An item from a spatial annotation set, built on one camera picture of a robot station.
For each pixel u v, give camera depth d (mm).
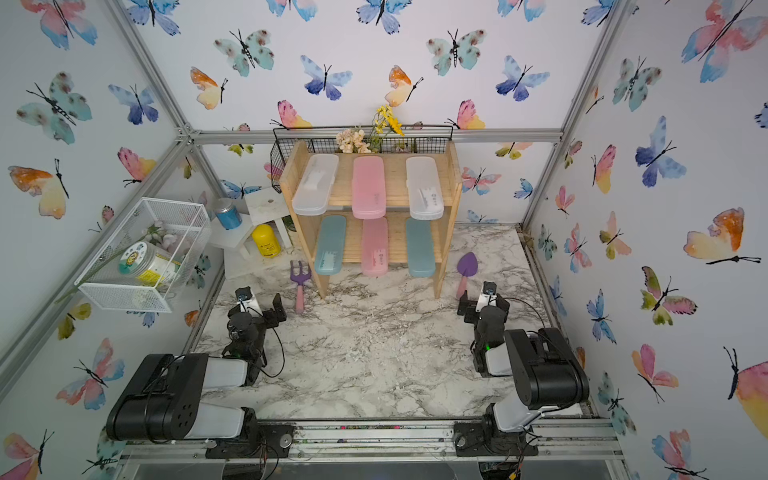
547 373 457
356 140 807
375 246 860
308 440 754
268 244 1044
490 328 681
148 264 632
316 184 691
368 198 670
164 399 444
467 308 825
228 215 953
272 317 807
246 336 699
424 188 679
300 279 1046
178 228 770
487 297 781
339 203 677
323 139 935
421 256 849
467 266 1082
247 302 759
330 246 867
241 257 1077
